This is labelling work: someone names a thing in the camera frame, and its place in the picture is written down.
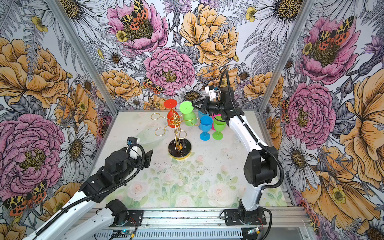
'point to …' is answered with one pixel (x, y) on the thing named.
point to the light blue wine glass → (202, 114)
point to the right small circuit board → (253, 231)
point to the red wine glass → (171, 103)
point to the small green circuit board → (122, 232)
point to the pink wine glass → (213, 116)
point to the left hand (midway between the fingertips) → (143, 153)
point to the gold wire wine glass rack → (180, 147)
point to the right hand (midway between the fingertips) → (192, 108)
